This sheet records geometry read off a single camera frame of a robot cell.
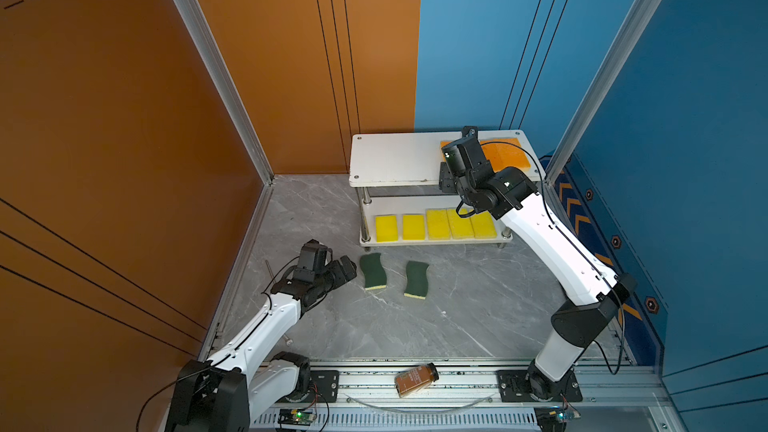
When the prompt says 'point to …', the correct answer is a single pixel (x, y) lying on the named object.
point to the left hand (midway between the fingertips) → (346, 268)
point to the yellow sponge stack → (413, 227)
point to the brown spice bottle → (415, 379)
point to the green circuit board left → (295, 417)
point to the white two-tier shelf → (398, 173)
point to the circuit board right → (561, 414)
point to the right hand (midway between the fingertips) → (452, 172)
